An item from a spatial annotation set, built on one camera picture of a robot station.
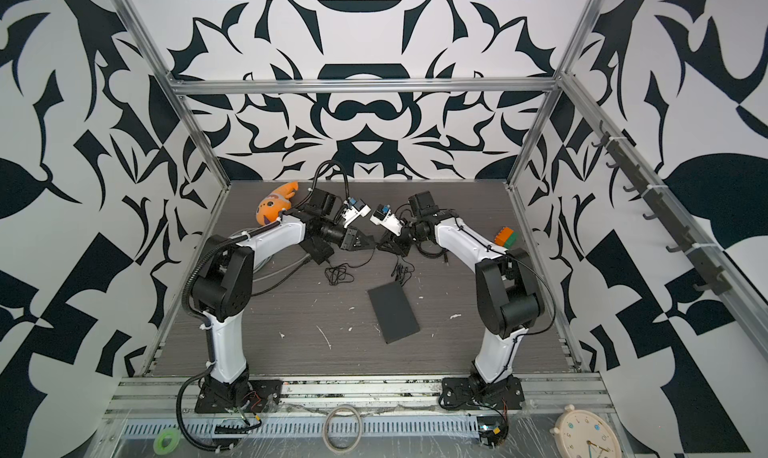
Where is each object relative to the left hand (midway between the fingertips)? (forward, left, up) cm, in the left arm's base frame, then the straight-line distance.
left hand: (375, 241), depth 87 cm
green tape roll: (-44, +48, -14) cm, 67 cm away
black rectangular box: (-15, -5, -13) cm, 21 cm away
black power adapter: (-3, -9, -12) cm, 15 cm away
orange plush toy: (+18, +35, -5) cm, 40 cm away
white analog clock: (-46, -45, -11) cm, 65 cm away
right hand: (+1, -2, -1) cm, 3 cm away
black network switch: (+6, +20, -13) cm, 24 cm away
